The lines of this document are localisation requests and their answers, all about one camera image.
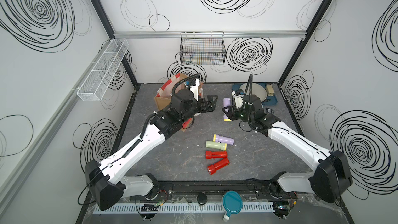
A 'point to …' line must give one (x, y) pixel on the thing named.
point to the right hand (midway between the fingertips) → (225, 109)
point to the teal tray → (269, 100)
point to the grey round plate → (257, 89)
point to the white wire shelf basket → (96, 84)
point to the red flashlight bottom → (213, 168)
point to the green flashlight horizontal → (217, 145)
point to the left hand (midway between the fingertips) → (210, 97)
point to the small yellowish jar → (270, 91)
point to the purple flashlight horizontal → (216, 138)
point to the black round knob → (202, 198)
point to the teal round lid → (232, 203)
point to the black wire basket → (202, 48)
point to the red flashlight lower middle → (210, 154)
